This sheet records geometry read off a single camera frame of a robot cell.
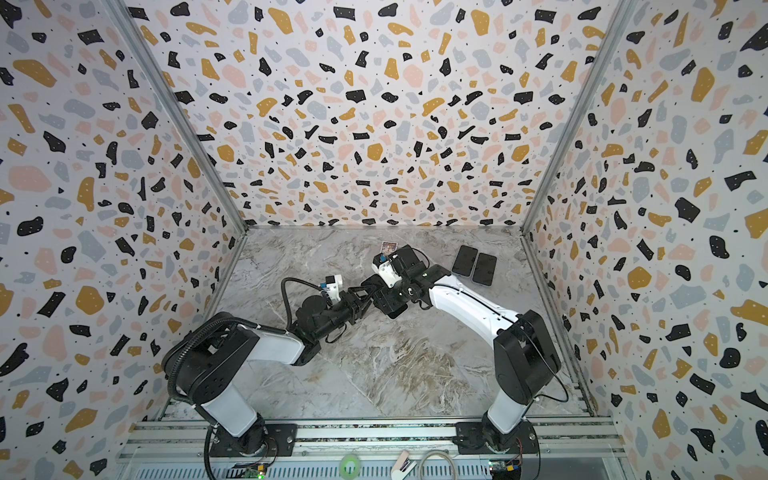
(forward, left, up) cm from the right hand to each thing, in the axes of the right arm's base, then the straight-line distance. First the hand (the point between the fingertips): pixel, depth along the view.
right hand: (380, 290), depth 84 cm
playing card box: (+28, 0, -14) cm, 32 cm away
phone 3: (+21, -37, -17) cm, 46 cm away
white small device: (-40, -7, -13) cm, 42 cm away
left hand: (-1, 0, +3) cm, 3 cm away
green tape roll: (-40, +7, -14) cm, 43 cm away
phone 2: (+24, -29, -16) cm, 41 cm away
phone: (-6, -2, +7) cm, 10 cm away
